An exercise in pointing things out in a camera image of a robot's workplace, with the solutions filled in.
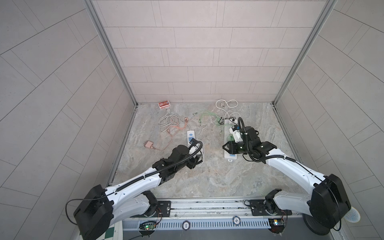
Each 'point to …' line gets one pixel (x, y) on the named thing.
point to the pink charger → (148, 144)
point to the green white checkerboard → (114, 232)
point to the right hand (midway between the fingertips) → (224, 147)
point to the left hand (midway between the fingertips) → (199, 151)
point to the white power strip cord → (223, 103)
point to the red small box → (164, 104)
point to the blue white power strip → (190, 135)
